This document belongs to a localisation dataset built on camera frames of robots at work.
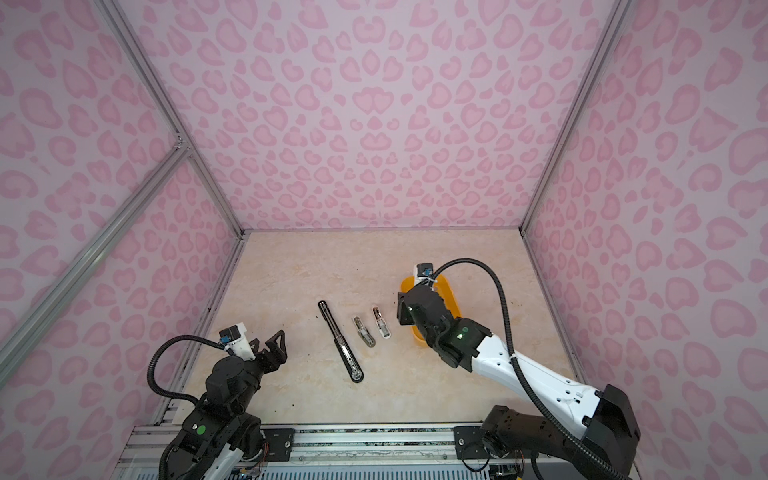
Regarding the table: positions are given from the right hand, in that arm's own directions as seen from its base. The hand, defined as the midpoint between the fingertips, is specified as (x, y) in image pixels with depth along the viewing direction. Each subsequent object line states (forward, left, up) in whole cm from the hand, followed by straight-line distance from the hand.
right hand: (406, 294), depth 76 cm
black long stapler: (-9, +16, -20) cm, 27 cm away
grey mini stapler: (-2, +12, -20) cm, 23 cm away
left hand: (-8, +34, -7) cm, 36 cm away
